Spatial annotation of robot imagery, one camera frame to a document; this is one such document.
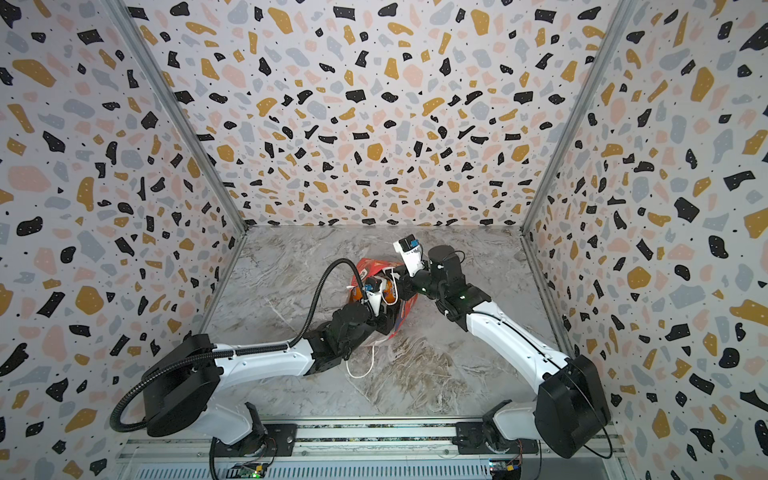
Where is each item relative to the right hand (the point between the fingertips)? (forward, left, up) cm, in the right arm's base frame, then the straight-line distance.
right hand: (382, 267), depth 75 cm
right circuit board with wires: (-39, -30, -28) cm, 57 cm away
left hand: (-4, -3, -7) cm, 9 cm away
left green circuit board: (-40, +31, -26) cm, 57 cm away
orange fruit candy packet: (-7, -2, 0) cm, 8 cm away
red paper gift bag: (0, +4, -1) cm, 4 cm away
